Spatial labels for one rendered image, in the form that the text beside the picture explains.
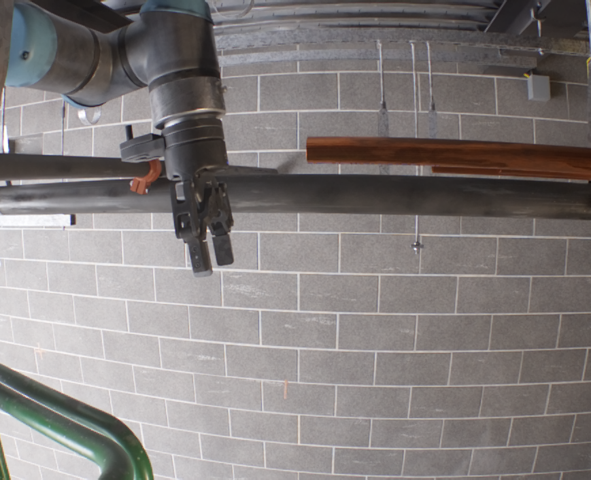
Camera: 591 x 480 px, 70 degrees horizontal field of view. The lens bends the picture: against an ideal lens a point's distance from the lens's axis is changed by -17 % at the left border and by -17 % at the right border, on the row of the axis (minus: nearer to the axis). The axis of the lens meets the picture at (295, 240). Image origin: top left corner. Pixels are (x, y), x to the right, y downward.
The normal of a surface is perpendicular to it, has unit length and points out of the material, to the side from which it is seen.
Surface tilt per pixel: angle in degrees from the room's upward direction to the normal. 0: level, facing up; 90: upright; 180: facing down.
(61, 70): 132
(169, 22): 87
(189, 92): 85
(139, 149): 89
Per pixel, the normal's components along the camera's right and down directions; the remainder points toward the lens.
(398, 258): -0.18, 0.12
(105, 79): 0.78, 0.61
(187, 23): 0.40, 0.00
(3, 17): 0.98, 0.02
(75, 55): 0.93, 0.29
